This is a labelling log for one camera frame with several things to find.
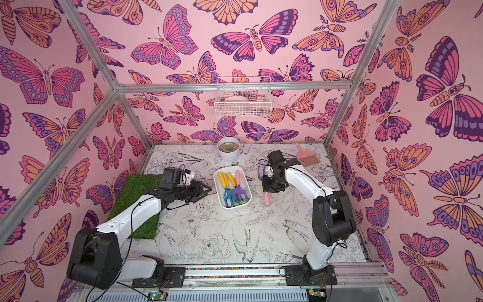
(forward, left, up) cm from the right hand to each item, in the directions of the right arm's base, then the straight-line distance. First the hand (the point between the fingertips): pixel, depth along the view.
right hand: (261, 190), depth 89 cm
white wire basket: (+39, +9, +25) cm, 47 cm away
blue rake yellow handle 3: (+1, +16, -6) cm, 17 cm away
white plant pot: (+26, +18, +1) cm, 32 cm away
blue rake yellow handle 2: (+13, +17, -7) cm, 22 cm away
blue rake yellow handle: (+8, +20, -5) cm, 22 cm away
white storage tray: (+7, +8, -4) cm, 11 cm away
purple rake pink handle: (+3, +12, -5) cm, 13 cm away
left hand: (-3, +23, +5) cm, 23 cm away
